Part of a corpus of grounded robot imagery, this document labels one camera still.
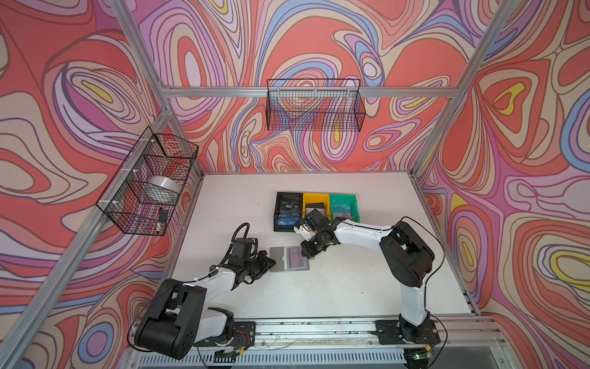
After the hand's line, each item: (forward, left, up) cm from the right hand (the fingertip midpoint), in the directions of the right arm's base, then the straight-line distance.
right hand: (306, 257), depth 91 cm
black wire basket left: (+9, +51, +33) cm, 61 cm away
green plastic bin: (+23, -19, +2) cm, 30 cm away
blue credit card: (+16, +7, +3) cm, 18 cm away
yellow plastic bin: (+25, -6, +7) cm, 26 cm away
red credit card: (-2, +4, +2) cm, 5 cm away
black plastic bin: (+22, +7, +1) cm, 23 cm away
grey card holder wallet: (-1, +8, +1) cm, 8 cm away
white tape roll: (+8, +45, +35) cm, 57 cm away
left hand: (-2, +11, +2) cm, 11 cm away
